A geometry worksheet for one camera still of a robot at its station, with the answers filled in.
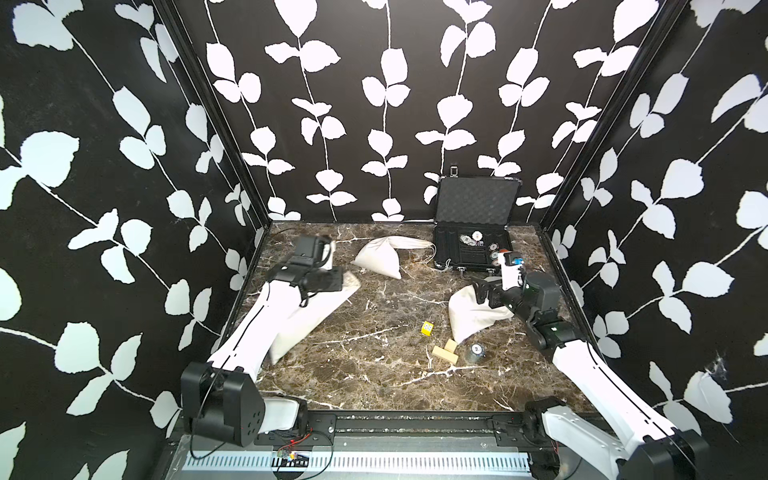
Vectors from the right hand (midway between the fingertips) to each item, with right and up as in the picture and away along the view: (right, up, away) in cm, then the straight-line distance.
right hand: (484, 269), depth 80 cm
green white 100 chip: (+4, +9, +34) cm, 36 cm away
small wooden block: (-8, -23, +7) cm, 26 cm away
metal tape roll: (-1, -23, +2) cm, 23 cm away
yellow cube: (-15, -19, +10) cm, 26 cm away
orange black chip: (+13, +7, +31) cm, 34 cm away
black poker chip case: (+5, +18, +33) cm, 38 cm away
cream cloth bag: (-3, -15, +8) cm, 17 cm away
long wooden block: (-10, -26, +6) cm, 28 cm away
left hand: (-40, -1, +3) cm, 40 cm away
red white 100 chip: (+8, +11, +34) cm, 37 cm away
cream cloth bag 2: (-29, +4, +23) cm, 37 cm away
